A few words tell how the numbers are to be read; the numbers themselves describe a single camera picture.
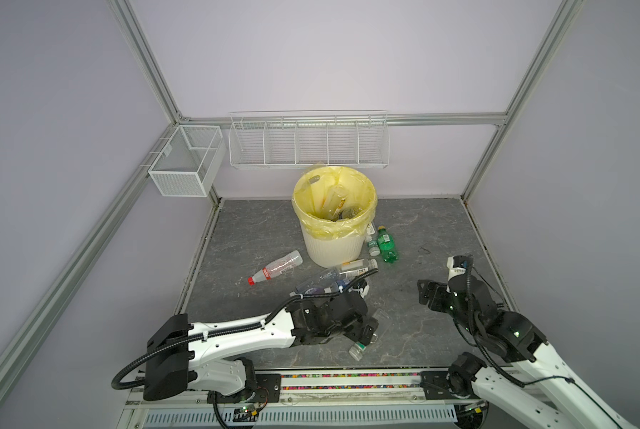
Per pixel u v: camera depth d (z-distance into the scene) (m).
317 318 0.54
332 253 1.05
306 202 0.92
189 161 0.99
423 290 0.66
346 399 0.73
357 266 0.94
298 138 0.98
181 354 0.40
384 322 0.83
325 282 0.92
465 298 0.50
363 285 0.65
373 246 1.02
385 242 0.99
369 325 0.64
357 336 0.64
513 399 0.56
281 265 0.94
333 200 0.99
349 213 0.95
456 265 0.63
